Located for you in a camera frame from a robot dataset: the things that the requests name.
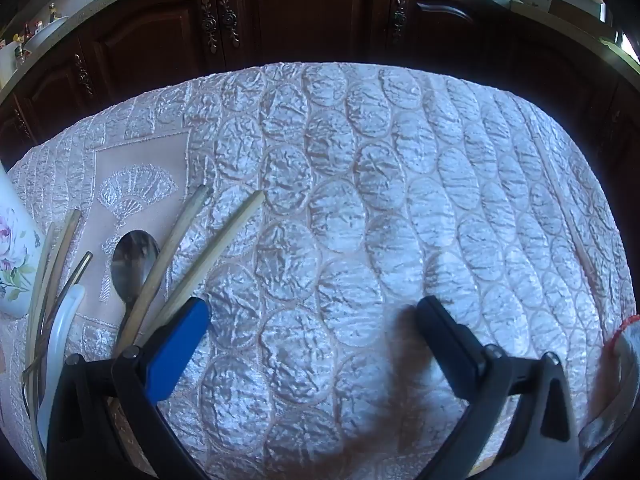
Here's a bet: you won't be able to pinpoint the grey stone kitchen countertop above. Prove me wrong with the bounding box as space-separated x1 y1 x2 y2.
0 0 640 106

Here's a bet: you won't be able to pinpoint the white work glove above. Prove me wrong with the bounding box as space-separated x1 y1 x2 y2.
580 312 640 480

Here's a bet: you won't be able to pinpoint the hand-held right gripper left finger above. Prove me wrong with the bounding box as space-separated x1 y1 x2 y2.
45 297 213 480

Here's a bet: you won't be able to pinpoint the metal fork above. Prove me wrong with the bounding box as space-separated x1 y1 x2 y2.
22 251 94 411

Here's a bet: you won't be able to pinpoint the dark wooden base cabinets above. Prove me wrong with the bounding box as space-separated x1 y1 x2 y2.
0 0 640 201

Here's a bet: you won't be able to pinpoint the white mixing bowl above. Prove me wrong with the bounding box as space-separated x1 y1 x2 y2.
22 16 71 53

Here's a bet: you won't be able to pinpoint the white plastic spoon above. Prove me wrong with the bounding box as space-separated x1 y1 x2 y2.
36 284 87 466

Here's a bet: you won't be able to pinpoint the wooden chopstick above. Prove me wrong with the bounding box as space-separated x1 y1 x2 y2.
30 208 82 361
142 190 267 346
25 222 57 411
116 184 211 356

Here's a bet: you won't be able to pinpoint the floral white utensil holder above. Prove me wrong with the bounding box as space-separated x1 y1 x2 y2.
0 160 43 318

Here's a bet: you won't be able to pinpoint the quilted white tablecloth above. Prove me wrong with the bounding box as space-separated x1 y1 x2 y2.
0 62 638 480

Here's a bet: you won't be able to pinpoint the metal spoon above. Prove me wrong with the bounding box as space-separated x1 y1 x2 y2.
111 230 162 333

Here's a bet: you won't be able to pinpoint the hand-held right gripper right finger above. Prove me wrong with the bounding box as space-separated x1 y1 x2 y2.
415 296 582 480

